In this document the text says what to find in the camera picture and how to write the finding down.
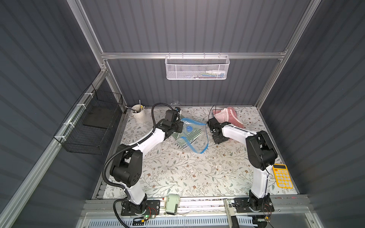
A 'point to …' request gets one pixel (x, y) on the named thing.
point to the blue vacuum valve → (189, 128)
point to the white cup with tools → (139, 111)
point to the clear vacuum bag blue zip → (201, 143)
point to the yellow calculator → (283, 178)
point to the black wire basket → (87, 128)
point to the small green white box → (171, 202)
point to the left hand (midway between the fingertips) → (181, 124)
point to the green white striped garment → (183, 139)
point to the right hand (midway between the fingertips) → (224, 138)
